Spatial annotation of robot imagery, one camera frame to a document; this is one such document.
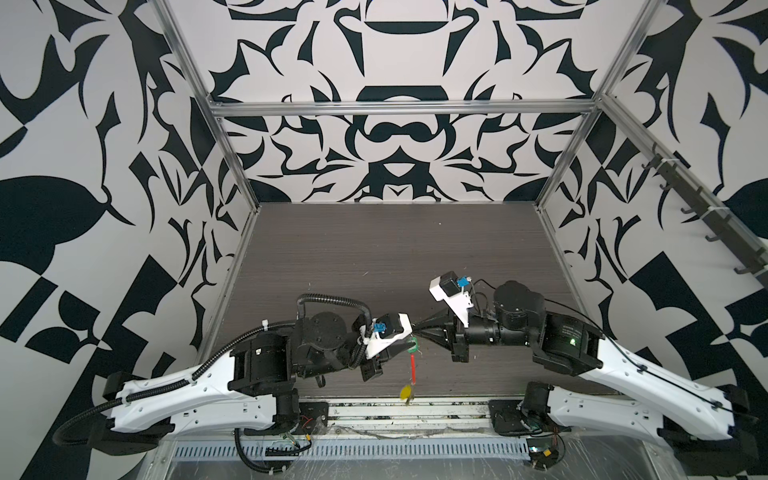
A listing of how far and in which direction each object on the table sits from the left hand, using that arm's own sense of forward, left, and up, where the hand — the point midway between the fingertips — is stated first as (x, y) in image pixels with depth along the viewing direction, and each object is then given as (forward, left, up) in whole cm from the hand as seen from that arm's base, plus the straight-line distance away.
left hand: (411, 329), depth 55 cm
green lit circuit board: (-17, -32, -34) cm, 49 cm away
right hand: (0, -1, -1) cm, 1 cm away
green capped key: (-1, -1, -7) cm, 7 cm away
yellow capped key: (-6, 0, -20) cm, 21 cm away
